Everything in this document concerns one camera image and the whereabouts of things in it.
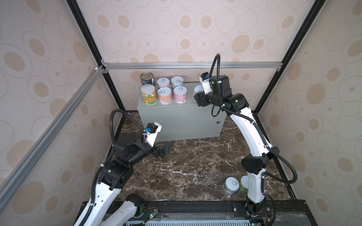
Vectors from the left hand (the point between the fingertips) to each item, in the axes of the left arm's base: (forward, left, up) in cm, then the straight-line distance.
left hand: (169, 135), depth 60 cm
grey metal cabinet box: (+24, -4, -19) cm, 31 cm away
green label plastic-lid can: (-12, -39, -29) cm, 50 cm away
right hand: (+25, -15, +3) cm, 29 cm away
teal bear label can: (-12, -33, -31) cm, 47 cm away
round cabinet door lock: (+23, -28, -19) cm, 41 cm away
